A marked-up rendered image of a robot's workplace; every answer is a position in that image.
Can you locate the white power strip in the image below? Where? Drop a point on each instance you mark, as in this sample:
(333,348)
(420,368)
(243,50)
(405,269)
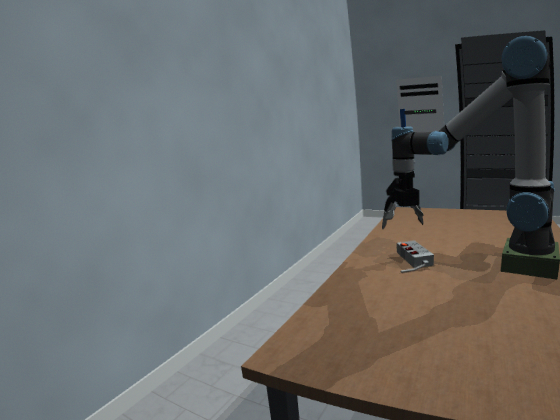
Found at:
(415,254)

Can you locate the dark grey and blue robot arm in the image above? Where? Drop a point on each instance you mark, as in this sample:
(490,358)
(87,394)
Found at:
(525,61)

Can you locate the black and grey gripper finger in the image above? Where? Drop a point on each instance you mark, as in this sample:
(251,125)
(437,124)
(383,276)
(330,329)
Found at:
(418,212)
(388,210)

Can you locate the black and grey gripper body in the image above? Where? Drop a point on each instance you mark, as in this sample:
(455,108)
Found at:
(408,197)

